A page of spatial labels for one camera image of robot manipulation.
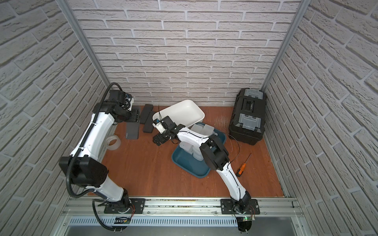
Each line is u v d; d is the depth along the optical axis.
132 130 0.77
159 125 0.85
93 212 0.69
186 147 0.87
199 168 0.86
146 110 1.13
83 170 0.43
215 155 0.56
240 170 0.84
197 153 0.87
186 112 1.14
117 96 0.61
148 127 1.04
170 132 0.74
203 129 0.94
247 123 0.87
